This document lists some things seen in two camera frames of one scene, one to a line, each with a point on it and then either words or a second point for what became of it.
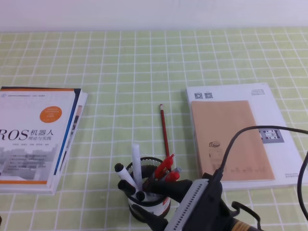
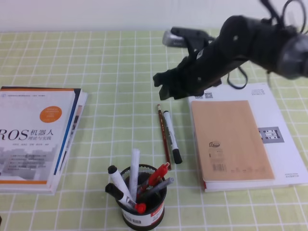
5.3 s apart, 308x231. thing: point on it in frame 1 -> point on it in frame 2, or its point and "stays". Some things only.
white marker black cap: (119, 167) -> (118, 180)
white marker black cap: (126, 187) -> (112, 190)
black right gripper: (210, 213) -> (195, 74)
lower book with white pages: (51, 188) stays
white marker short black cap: (141, 196) -> (177, 157)
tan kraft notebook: (216, 124) stays
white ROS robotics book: (34, 123) stays
